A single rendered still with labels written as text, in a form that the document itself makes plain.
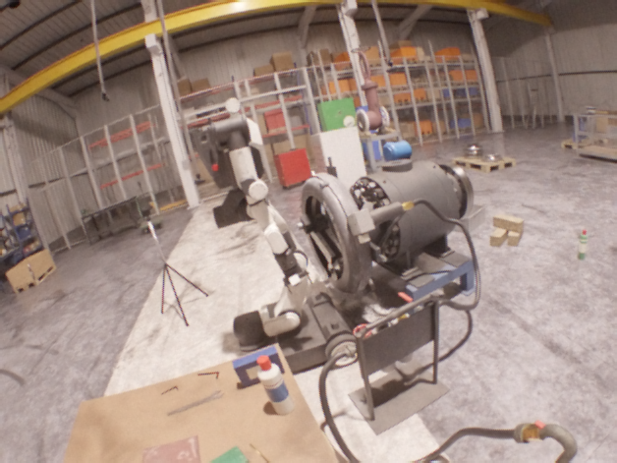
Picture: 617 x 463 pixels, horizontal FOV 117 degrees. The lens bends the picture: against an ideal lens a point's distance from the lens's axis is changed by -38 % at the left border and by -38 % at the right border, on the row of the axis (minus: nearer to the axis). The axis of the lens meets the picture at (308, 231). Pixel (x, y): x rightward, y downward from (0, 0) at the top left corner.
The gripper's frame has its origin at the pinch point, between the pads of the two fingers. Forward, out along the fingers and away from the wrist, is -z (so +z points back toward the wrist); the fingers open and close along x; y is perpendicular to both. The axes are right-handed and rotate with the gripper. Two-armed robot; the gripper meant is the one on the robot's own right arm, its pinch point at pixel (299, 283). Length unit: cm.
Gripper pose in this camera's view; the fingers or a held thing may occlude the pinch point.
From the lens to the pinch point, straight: 144.4
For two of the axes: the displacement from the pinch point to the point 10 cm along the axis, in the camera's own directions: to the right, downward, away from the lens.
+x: 8.8, -4.6, 0.9
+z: -4.1, -8.5, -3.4
